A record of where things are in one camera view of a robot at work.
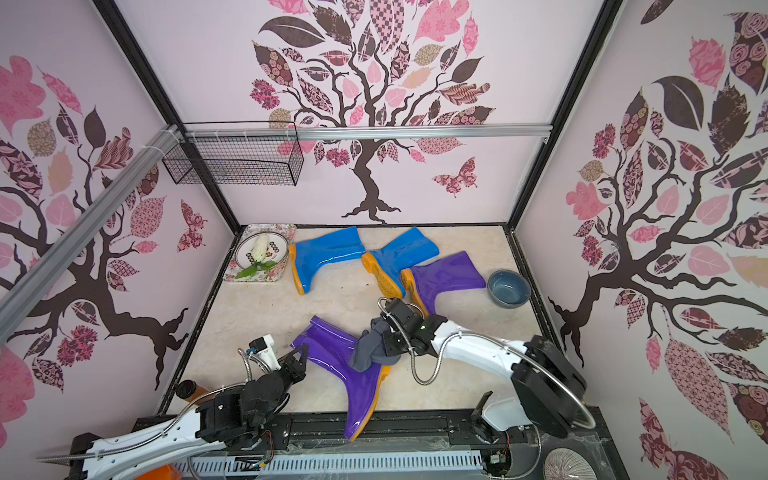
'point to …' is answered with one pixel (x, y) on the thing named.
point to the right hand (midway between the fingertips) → (386, 342)
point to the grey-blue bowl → (508, 288)
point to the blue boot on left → (308, 254)
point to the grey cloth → (371, 349)
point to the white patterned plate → (276, 252)
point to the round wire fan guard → (568, 464)
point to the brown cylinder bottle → (189, 391)
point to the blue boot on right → (389, 262)
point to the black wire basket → (239, 161)
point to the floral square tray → (274, 274)
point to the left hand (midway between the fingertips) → (311, 353)
